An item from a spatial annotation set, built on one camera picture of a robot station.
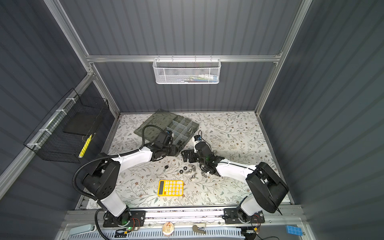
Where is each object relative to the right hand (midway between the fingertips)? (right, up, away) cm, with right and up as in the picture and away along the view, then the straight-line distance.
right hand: (189, 152), depth 87 cm
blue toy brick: (+50, -34, -17) cm, 63 cm away
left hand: (-9, +1, +7) cm, 11 cm away
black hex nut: (-5, -11, +3) cm, 13 cm away
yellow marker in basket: (-48, +6, -18) cm, 51 cm away
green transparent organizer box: (-5, +13, +18) cm, 23 cm away
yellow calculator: (-10, -19, -4) cm, 22 cm away
